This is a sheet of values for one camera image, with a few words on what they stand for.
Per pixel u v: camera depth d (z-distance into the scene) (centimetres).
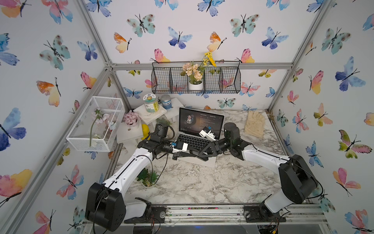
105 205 39
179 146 57
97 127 73
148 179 79
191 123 99
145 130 93
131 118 81
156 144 58
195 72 81
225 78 99
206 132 70
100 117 75
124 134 86
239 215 75
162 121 99
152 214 73
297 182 44
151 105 84
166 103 96
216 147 66
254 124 111
